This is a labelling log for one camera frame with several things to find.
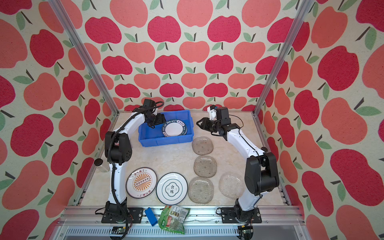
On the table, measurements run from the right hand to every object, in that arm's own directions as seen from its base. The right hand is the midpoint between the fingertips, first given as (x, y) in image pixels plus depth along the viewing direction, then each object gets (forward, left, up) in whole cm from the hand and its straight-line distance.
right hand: (201, 122), depth 87 cm
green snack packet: (-47, +11, -19) cm, 52 cm away
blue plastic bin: (0, +35, -20) cm, 40 cm away
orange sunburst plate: (-32, +32, -20) cm, 49 cm away
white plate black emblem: (-33, +14, -20) cm, 41 cm away
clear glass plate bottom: (-32, -2, -21) cm, 38 cm away
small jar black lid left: (-27, +55, -14) cm, 63 cm away
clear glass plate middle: (-18, -4, -21) cm, 28 cm away
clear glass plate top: (-3, -1, -21) cm, 21 cm away
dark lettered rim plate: (+9, +20, -18) cm, 29 cm away
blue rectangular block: (-47, +22, -21) cm, 56 cm away
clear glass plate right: (-27, -20, -21) cm, 40 cm away
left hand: (+8, +27, -11) cm, 30 cm away
